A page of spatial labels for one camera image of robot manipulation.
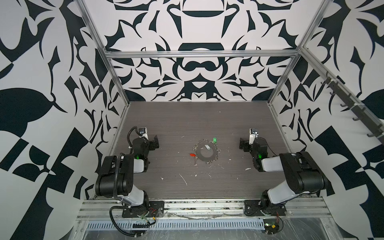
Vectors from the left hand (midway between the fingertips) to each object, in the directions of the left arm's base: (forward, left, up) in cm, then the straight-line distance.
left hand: (147, 134), depth 93 cm
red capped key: (-11, -27, -7) cm, 30 cm away
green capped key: (-1, -42, -8) cm, 43 cm away
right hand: (-2, -63, -2) cm, 63 cm away
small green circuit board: (-48, -62, -8) cm, 79 cm away
